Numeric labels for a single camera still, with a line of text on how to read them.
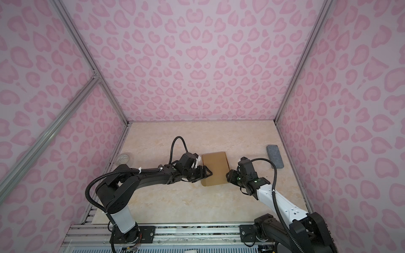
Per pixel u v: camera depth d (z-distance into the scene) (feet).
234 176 2.49
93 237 2.47
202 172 2.62
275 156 3.19
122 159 3.23
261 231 2.06
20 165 1.78
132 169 1.73
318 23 2.41
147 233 2.42
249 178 2.14
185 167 2.35
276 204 1.58
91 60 2.82
